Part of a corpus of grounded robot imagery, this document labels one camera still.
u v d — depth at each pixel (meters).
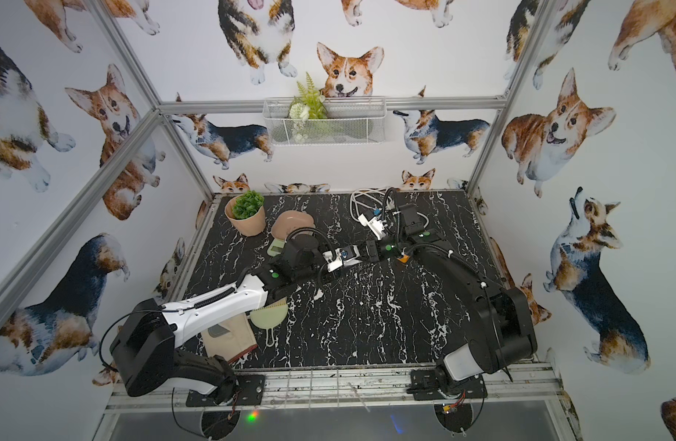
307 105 0.82
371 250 0.72
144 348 0.41
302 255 0.61
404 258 0.65
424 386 0.73
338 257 0.66
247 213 1.00
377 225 0.75
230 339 0.82
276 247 1.03
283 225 1.06
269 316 0.88
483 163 1.11
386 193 1.22
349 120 0.92
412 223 0.67
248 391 0.73
